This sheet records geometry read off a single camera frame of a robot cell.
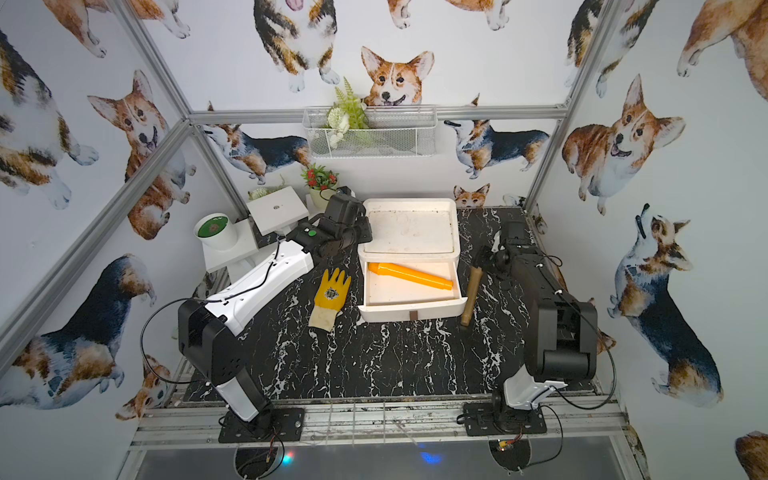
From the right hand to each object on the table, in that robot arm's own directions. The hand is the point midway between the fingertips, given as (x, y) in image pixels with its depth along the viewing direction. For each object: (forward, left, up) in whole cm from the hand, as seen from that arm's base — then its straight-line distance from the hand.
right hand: (477, 257), depth 91 cm
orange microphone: (-9, +29, +8) cm, 31 cm away
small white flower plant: (+26, +74, +5) cm, 79 cm away
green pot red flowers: (+19, +48, +14) cm, 54 cm away
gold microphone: (-2, 0, -10) cm, 10 cm away
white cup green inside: (+2, +76, +12) cm, 77 cm away
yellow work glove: (-8, +46, -10) cm, 48 cm away
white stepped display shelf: (+4, +71, +5) cm, 71 cm away
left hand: (+2, +30, +14) cm, 34 cm away
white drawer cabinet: (-6, +20, +5) cm, 22 cm away
